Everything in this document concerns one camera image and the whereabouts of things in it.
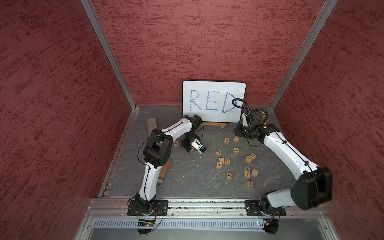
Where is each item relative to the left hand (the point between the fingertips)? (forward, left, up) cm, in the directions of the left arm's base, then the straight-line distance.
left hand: (190, 145), depth 94 cm
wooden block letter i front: (-23, -34, 0) cm, 41 cm away
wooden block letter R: (+1, +9, 0) cm, 9 cm away
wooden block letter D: (-10, -23, 0) cm, 25 cm away
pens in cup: (+13, -47, +14) cm, 51 cm away
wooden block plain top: (+5, -31, 0) cm, 31 cm away
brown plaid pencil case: (-17, +15, -1) cm, 22 cm away
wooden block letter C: (-9, -20, -1) cm, 22 cm away
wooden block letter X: (-8, -36, -1) cm, 37 cm away
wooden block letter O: (+4, -24, 0) cm, 25 cm away
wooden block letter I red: (-19, -23, -1) cm, 30 cm away
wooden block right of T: (-17, -38, 0) cm, 42 cm away
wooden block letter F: (-13, -18, -1) cm, 22 cm away
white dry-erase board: (+25, -15, +17) cm, 34 cm away
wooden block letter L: (-5, -18, -1) cm, 19 cm away
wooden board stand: (+16, -17, +2) cm, 24 cm away
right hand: (+1, -28, +14) cm, 31 cm away
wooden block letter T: (-18, -33, 0) cm, 38 cm away
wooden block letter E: (-7, -2, +8) cm, 11 cm away
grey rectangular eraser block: (+17, +28, -1) cm, 33 cm away
